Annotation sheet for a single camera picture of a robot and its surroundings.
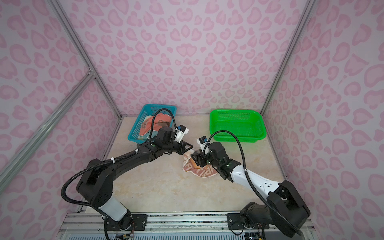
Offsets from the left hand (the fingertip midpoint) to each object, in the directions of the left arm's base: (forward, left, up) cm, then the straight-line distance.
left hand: (195, 147), depth 81 cm
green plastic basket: (+31, -40, -18) cm, 53 cm away
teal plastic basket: (+42, +35, -11) cm, 55 cm away
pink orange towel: (+31, +25, -11) cm, 41 cm away
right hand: (-2, +1, -1) cm, 3 cm away
